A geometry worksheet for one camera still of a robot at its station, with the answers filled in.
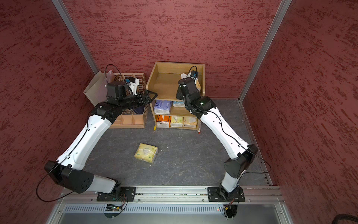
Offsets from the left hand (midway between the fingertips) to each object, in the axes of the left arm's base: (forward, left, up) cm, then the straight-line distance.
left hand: (151, 99), depth 72 cm
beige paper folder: (+11, +37, -5) cm, 39 cm away
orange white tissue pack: (+4, -3, -26) cm, 27 cm away
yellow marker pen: (+4, +4, -35) cm, 35 cm away
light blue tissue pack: (+11, -14, -15) cm, 23 cm away
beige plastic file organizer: (+9, +17, -31) cm, 37 cm away
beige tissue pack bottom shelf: (+6, -22, -28) cm, 36 cm away
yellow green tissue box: (-17, +6, -30) cm, 35 cm away
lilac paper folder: (+26, +33, -6) cm, 43 cm away
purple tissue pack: (+6, -4, -13) cm, 15 cm away
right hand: (+5, -17, +2) cm, 18 cm away
